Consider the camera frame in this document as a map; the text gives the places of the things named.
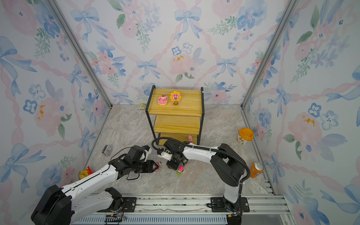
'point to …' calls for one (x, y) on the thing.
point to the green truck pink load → (180, 169)
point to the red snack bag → (85, 173)
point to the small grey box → (107, 150)
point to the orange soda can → (256, 168)
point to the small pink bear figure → (159, 164)
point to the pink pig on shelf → (190, 138)
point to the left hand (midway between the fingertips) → (156, 166)
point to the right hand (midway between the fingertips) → (170, 163)
